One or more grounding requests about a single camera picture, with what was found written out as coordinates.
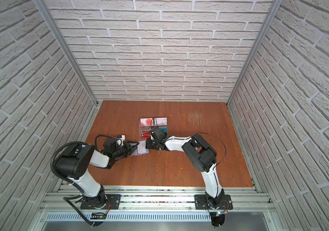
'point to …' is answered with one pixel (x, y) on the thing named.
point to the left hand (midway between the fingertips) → (139, 143)
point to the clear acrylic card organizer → (145, 129)
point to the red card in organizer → (145, 134)
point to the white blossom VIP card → (160, 121)
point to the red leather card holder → (141, 148)
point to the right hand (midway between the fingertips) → (145, 144)
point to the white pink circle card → (145, 121)
